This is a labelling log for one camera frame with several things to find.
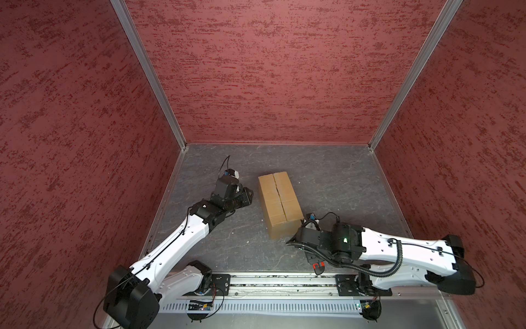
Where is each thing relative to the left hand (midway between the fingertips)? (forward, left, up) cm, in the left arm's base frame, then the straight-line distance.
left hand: (251, 197), depth 80 cm
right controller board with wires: (-35, -44, -17) cm, 59 cm away
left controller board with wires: (-34, +18, -19) cm, 43 cm away
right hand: (-21, -23, -3) cm, 31 cm away
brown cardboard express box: (-2, -12, -1) cm, 12 cm away
